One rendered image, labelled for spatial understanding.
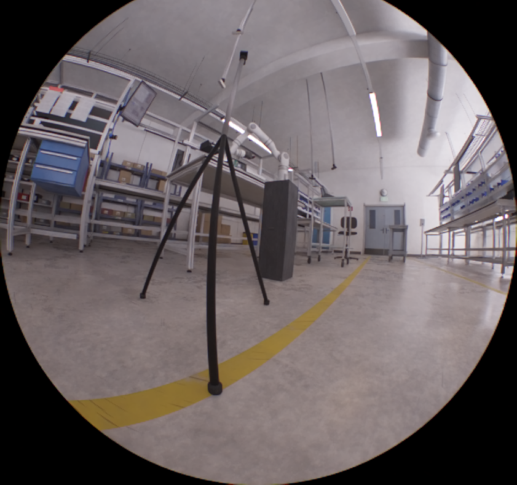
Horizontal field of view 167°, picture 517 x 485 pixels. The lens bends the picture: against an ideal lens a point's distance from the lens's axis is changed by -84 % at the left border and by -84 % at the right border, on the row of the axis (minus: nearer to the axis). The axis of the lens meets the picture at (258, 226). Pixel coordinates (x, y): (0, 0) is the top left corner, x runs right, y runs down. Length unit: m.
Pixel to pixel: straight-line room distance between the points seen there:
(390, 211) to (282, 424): 7.92
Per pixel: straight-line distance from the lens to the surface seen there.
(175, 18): 3.97
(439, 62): 3.86
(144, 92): 2.38
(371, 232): 7.90
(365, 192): 8.17
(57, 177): 1.57
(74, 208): 5.11
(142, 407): 0.40
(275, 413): 0.39
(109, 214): 5.01
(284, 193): 1.49
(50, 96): 2.69
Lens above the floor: 0.32
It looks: 4 degrees up
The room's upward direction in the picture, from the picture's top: 5 degrees clockwise
